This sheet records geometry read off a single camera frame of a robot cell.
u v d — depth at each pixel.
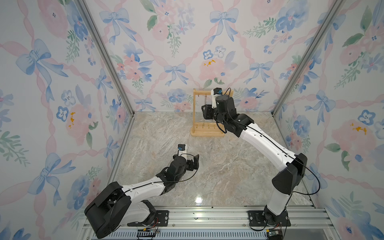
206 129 1.01
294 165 0.45
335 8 0.69
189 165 0.74
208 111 0.68
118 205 0.42
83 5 0.68
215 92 0.67
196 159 0.76
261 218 0.73
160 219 0.74
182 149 0.72
